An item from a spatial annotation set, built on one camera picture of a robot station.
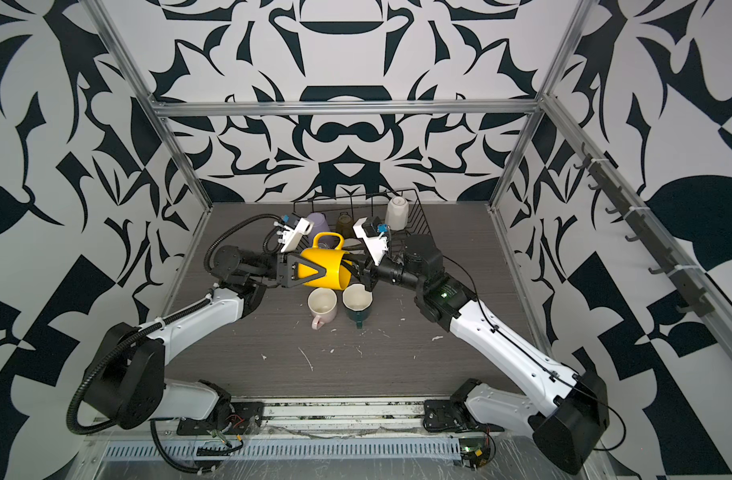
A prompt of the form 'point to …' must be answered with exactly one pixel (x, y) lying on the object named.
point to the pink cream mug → (323, 303)
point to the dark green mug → (357, 301)
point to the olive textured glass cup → (344, 225)
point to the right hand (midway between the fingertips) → (343, 252)
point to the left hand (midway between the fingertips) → (332, 270)
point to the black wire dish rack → (369, 205)
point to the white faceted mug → (397, 213)
